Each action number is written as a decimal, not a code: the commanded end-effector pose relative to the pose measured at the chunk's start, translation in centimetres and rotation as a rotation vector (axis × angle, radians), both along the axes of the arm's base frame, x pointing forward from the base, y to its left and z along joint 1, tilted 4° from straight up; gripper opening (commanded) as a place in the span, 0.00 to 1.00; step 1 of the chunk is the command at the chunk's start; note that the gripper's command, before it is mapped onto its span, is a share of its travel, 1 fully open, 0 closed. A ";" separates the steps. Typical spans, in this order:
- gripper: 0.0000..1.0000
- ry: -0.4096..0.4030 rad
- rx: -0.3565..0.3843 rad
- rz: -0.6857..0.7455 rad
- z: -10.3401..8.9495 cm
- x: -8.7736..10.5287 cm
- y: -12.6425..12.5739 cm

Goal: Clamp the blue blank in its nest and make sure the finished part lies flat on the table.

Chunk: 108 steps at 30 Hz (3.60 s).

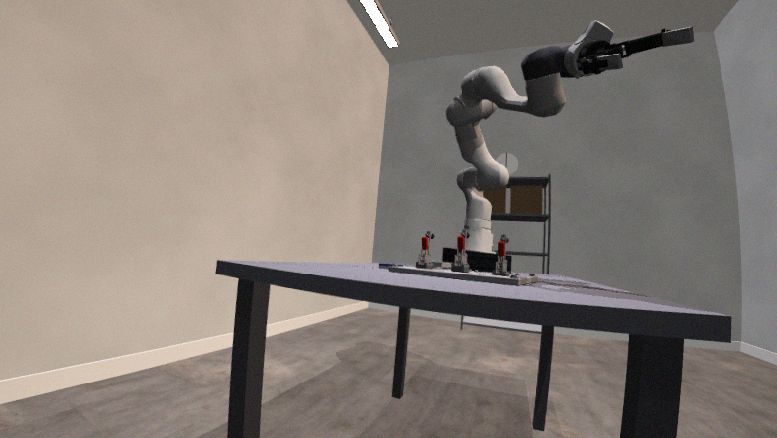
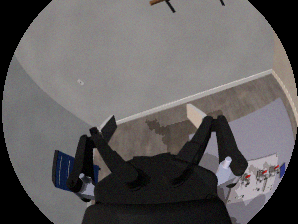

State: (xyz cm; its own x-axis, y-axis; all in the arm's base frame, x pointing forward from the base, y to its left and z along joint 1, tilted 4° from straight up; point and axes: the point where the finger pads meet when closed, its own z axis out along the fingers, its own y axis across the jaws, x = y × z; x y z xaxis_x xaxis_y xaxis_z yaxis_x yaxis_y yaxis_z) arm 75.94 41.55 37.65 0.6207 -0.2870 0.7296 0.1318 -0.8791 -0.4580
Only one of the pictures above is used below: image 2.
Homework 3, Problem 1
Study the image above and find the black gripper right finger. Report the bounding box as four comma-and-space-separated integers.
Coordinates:
162, 104, 248, 189

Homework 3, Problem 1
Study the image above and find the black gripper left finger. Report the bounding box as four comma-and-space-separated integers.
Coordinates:
66, 115, 141, 202

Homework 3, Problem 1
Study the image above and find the grey rectangular block with slot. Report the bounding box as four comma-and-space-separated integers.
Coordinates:
263, 176, 274, 192

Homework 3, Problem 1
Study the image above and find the grey fixture plate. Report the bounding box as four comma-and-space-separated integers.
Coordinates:
226, 153, 278, 204

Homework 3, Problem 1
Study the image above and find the blue rectangular block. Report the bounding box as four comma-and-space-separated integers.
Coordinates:
279, 163, 285, 179

